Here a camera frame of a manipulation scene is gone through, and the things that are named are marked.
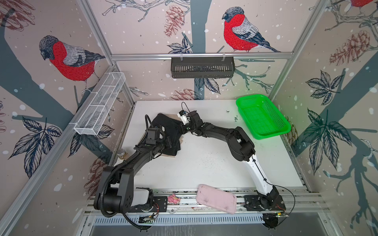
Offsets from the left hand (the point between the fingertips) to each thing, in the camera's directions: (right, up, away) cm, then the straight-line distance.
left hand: (171, 141), depth 89 cm
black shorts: (0, +8, +6) cm, 10 cm away
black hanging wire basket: (+21, +51, +15) cm, 57 cm away
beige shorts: (+6, +2, +5) cm, 8 cm away
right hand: (+2, +7, +10) cm, 12 cm away
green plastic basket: (+67, +14, +22) cm, 72 cm away
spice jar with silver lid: (-26, -5, -8) cm, 28 cm away
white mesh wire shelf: (-37, +18, -14) cm, 44 cm away
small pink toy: (+4, -26, -16) cm, 31 cm away
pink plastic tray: (+25, -26, -16) cm, 40 cm away
